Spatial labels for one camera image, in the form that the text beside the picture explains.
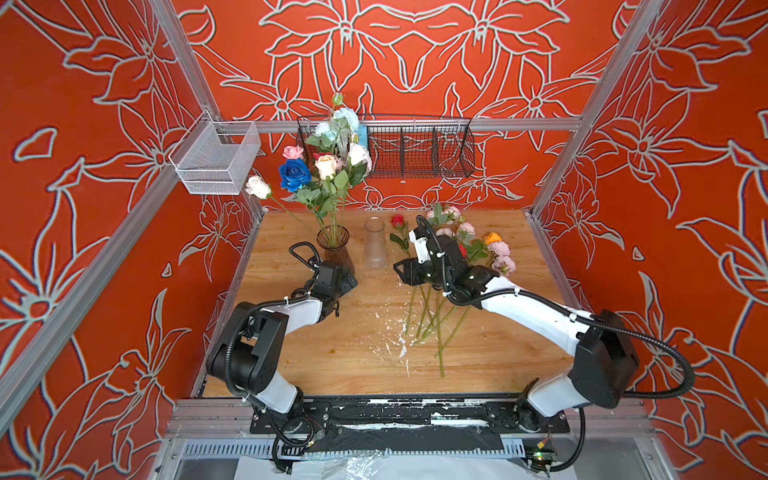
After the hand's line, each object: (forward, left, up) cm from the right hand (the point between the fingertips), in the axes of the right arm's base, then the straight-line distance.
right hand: (395, 263), depth 80 cm
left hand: (+5, +17, -15) cm, 24 cm away
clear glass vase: (+13, +6, -7) cm, 16 cm away
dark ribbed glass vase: (+10, +18, -1) cm, 21 cm away
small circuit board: (-42, -33, -21) cm, 57 cm away
